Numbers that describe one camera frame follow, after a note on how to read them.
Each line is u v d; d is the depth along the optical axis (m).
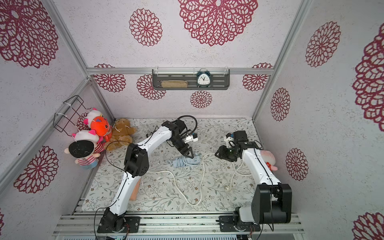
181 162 0.90
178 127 0.76
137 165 0.61
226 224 0.73
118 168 0.60
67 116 0.75
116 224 0.64
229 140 0.78
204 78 0.90
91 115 0.95
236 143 0.65
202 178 0.89
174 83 0.88
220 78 0.92
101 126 0.86
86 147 0.77
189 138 0.88
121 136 1.00
